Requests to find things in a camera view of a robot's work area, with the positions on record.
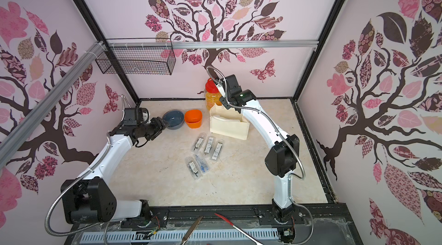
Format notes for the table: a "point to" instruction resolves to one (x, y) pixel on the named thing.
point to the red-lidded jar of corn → (213, 95)
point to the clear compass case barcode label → (210, 141)
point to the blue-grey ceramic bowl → (175, 118)
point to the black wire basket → (137, 60)
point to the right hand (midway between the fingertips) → (230, 93)
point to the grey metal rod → (191, 230)
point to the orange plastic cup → (193, 118)
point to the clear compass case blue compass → (203, 165)
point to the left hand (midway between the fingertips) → (166, 129)
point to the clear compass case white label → (217, 150)
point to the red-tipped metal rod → (256, 242)
